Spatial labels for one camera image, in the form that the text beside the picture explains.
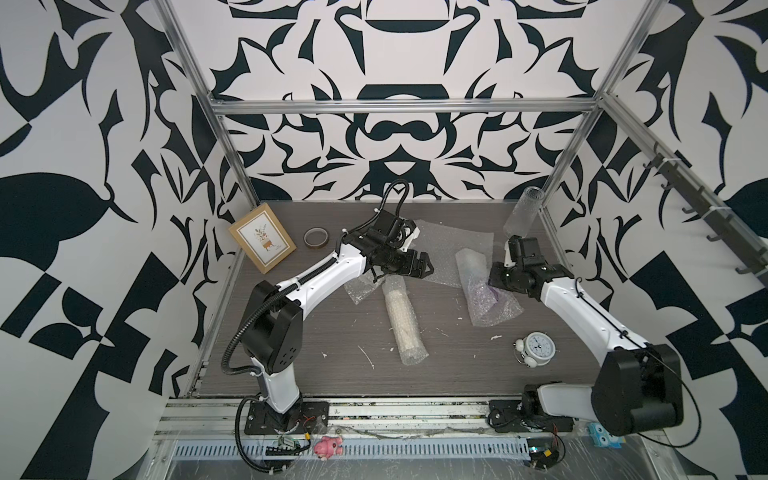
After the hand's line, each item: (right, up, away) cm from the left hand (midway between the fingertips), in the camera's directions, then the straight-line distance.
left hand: (419, 263), depth 83 cm
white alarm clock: (+31, -23, -2) cm, 39 cm away
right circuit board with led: (+28, -43, -12) cm, 53 cm away
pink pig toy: (-22, -40, -15) cm, 48 cm away
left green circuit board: (-32, -40, -15) cm, 53 cm away
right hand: (+22, -3, +5) cm, 23 cm away
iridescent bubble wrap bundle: (+19, -12, +1) cm, 22 cm away
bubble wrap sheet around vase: (+11, +5, +25) cm, 27 cm away
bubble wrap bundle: (-18, -9, +12) cm, 23 cm away
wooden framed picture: (-49, +7, +15) cm, 52 cm away
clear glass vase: (+37, +14, +19) cm, 44 cm away
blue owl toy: (+41, -39, -13) cm, 58 cm away
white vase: (-3, -21, -3) cm, 21 cm away
